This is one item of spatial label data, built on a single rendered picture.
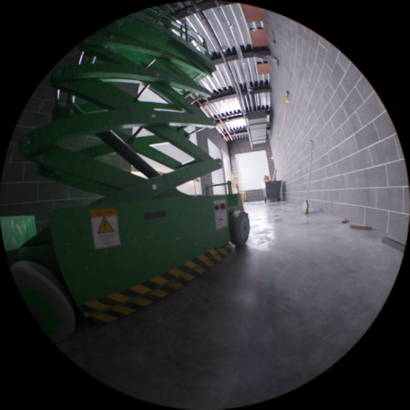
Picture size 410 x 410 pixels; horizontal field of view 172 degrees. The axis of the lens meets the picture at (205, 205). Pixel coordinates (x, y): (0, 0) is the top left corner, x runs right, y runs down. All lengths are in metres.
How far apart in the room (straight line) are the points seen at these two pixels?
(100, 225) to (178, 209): 0.33
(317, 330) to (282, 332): 0.12
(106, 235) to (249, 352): 0.55
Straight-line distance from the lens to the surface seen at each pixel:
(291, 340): 0.51
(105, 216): 0.46
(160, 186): 0.75
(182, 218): 0.61
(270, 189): 6.53
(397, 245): 1.30
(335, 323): 0.59
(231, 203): 1.36
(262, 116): 6.17
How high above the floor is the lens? 0.43
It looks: 2 degrees down
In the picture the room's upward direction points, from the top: 6 degrees counter-clockwise
